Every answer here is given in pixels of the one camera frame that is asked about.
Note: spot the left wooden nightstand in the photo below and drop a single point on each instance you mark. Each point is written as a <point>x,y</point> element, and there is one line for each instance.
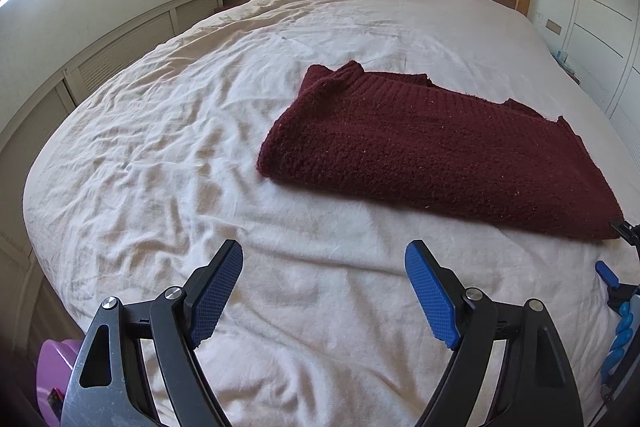
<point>230,5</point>

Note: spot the blue gloved hand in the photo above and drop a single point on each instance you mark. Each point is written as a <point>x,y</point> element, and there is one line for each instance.
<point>624,334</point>

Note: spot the right wall switch plate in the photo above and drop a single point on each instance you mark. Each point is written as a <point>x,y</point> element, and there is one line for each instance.
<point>554,27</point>

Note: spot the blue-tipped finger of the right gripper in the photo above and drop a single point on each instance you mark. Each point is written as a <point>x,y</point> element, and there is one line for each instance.
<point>606,274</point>

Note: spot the wooden nightstand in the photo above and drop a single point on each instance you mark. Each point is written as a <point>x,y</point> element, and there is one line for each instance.
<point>561,57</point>
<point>230,5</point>

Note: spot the dark red knitted sweater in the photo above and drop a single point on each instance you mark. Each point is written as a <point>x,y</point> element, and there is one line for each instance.
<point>400,138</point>

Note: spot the pink bed sheet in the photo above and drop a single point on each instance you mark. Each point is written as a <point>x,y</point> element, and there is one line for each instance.
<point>142,183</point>

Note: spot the white louvered low cabinet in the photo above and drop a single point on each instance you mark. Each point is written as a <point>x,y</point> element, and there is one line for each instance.
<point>34,122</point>

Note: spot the white wardrobe with sliding doors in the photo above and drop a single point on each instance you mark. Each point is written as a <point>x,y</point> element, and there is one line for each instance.
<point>602,43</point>

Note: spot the purple plastic stool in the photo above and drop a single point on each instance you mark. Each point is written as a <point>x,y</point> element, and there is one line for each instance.
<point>55,364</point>

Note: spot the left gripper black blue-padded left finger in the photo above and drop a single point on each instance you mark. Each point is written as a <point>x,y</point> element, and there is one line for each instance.
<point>109,385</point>

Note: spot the right wooden nightstand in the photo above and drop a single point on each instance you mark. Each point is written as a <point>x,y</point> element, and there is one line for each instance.
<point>561,57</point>

